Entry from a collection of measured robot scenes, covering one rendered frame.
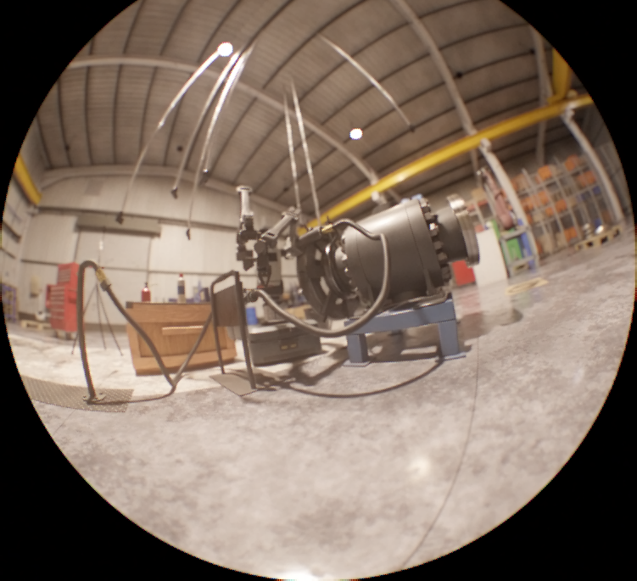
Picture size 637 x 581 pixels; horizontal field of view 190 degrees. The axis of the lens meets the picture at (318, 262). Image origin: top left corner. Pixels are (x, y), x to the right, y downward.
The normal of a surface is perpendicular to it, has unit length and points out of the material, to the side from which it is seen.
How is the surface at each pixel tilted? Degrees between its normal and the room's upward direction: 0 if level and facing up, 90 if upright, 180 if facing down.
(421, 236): 95
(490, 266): 90
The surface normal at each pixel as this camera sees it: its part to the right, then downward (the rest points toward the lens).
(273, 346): 0.43, -0.28
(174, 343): 0.76, -0.27
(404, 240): -0.62, -0.04
